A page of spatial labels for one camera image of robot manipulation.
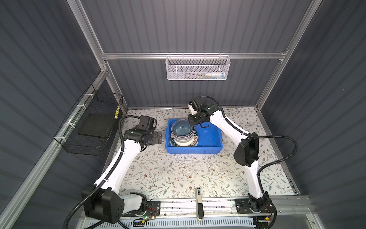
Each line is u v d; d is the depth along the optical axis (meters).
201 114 0.66
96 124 0.75
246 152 0.54
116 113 0.82
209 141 0.98
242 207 0.73
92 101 0.78
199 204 0.73
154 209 0.72
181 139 0.89
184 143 0.93
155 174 0.85
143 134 0.55
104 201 0.39
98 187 0.39
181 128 0.96
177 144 0.94
